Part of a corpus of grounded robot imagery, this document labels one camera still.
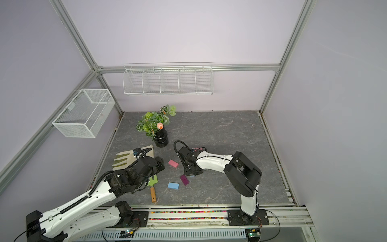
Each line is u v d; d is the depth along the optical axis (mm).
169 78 1023
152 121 789
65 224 425
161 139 951
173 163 915
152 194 806
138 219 736
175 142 771
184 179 866
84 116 824
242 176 479
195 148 840
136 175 550
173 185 830
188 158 706
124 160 943
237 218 737
